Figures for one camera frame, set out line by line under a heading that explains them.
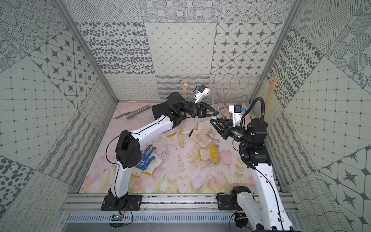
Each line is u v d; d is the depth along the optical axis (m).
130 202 0.73
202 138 0.98
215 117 0.62
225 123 0.58
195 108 0.61
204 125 1.04
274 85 0.75
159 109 1.13
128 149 0.52
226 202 0.73
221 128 0.58
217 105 0.80
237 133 0.56
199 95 0.62
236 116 0.57
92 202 0.76
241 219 0.73
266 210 0.40
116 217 0.72
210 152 0.90
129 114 1.09
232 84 1.11
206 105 0.63
